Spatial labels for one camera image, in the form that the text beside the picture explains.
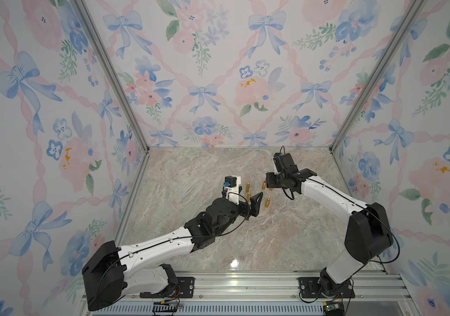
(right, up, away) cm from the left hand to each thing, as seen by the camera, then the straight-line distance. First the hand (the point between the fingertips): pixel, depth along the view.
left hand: (253, 190), depth 70 cm
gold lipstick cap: (+13, -3, +31) cm, 34 cm away
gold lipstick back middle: (+1, -1, +28) cm, 28 cm away
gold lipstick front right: (+9, -8, +23) cm, 26 cm away
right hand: (+11, +3, +20) cm, 23 cm away
